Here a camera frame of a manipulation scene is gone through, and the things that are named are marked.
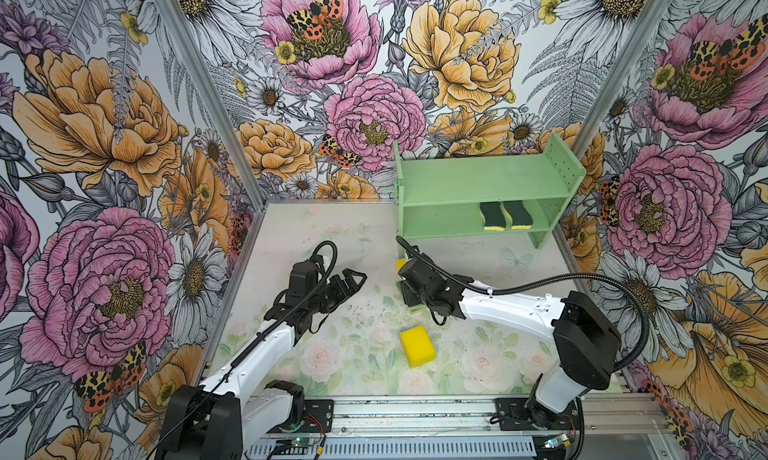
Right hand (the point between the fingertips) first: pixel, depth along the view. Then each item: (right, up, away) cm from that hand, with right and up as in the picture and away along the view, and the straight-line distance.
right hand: (416, 291), depth 87 cm
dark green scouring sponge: (+34, +21, +11) cm, 42 cm away
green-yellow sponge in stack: (0, -6, +5) cm, 8 cm away
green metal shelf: (+7, +27, -3) cm, 28 cm away
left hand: (-16, 0, -3) cm, 16 cm away
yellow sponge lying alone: (0, -14, -4) cm, 15 cm away
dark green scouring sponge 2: (+26, +22, +12) cm, 36 cm away
